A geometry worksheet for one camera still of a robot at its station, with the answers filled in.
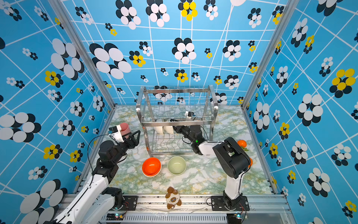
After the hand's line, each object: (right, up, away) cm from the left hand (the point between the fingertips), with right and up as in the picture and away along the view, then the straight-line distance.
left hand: (137, 131), depth 77 cm
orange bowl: (+7, -22, +5) cm, 23 cm away
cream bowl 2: (+16, 0, +14) cm, 22 cm away
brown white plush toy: (+20, -35, -5) cm, 40 cm away
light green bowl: (+22, -22, +9) cm, 32 cm away
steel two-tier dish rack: (+4, +16, +38) cm, 41 cm away
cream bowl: (+10, 0, +14) cm, 17 cm away
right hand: (+20, +6, +8) cm, 22 cm away
